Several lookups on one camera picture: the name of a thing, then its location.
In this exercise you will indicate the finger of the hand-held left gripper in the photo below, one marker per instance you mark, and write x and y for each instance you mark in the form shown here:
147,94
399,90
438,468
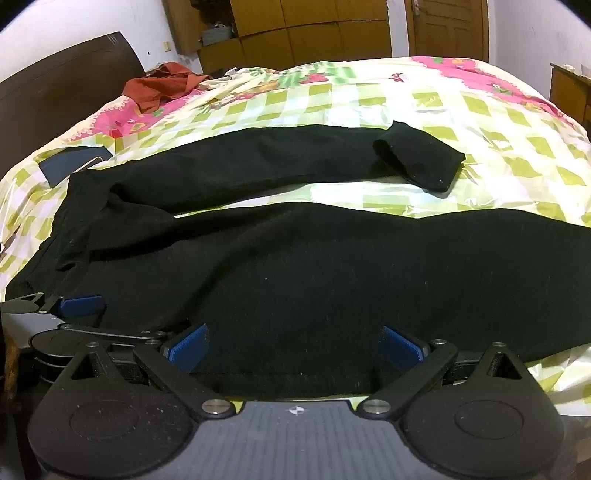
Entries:
82,304
115,333

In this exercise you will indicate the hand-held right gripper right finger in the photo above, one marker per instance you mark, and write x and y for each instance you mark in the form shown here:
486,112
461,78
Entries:
400,346

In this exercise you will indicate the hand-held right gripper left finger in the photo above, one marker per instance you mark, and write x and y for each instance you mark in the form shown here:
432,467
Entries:
188,347

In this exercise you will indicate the black pants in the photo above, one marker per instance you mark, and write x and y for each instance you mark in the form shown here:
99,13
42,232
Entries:
295,286

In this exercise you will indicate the dark blue notebook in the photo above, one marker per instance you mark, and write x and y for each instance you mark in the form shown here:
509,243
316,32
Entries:
64,164

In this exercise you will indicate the dark brown headboard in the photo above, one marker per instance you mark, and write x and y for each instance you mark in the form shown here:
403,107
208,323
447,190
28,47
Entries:
60,87

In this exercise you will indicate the red cloth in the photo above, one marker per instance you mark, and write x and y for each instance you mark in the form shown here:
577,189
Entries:
161,85

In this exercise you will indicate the green checkered printed blanket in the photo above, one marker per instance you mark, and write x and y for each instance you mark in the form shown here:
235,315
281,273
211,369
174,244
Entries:
351,97

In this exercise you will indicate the cream cloth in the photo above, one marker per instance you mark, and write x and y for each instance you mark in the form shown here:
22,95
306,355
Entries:
221,79

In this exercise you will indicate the grey box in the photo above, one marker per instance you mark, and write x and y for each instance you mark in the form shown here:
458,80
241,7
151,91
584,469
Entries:
217,36

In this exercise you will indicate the wooden nightstand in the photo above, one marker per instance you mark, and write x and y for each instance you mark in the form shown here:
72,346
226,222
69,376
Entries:
570,92

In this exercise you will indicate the wooden door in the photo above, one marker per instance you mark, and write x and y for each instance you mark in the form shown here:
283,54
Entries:
445,27

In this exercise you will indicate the wooden wardrobe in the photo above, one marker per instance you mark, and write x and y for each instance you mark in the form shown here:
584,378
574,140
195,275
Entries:
300,27

